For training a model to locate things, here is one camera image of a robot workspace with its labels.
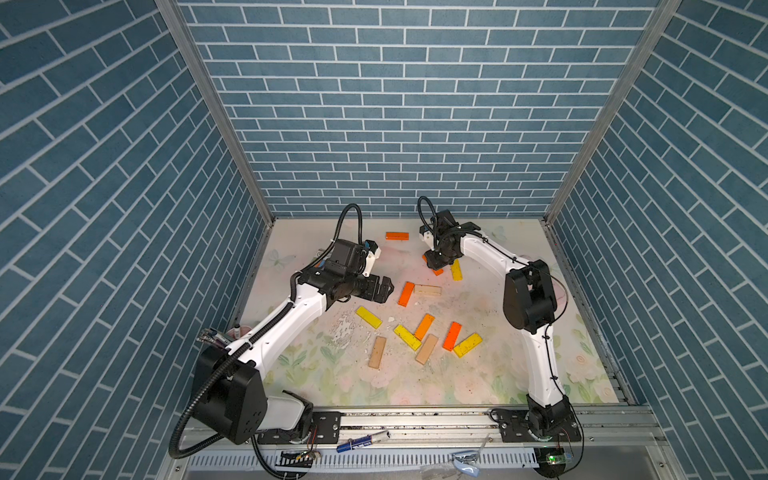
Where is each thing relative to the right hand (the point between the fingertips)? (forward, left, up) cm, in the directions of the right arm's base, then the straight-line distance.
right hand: (435, 262), depth 102 cm
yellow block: (+1, -8, -5) cm, 9 cm away
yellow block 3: (-26, +8, -5) cm, 27 cm away
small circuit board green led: (-53, -28, -6) cm, 60 cm away
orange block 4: (-24, -5, -5) cm, 25 cm away
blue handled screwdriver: (-53, +18, -4) cm, 56 cm away
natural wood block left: (-31, +16, -5) cm, 35 cm away
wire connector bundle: (-57, +31, -8) cm, 66 cm away
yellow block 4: (-27, -10, -4) cm, 29 cm away
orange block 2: (-5, 0, 0) cm, 5 cm away
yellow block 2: (-20, +21, -5) cm, 29 cm away
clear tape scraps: (-55, -7, -4) cm, 55 cm away
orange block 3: (-10, +10, -5) cm, 15 cm away
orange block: (+15, +14, -4) cm, 21 cm away
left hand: (-18, +15, +11) cm, 26 cm away
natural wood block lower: (-29, +2, -5) cm, 29 cm away
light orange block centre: (-22, +3, -5) cm, 22 cm away
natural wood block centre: (-9, +2, -4) cm, 10 cm away
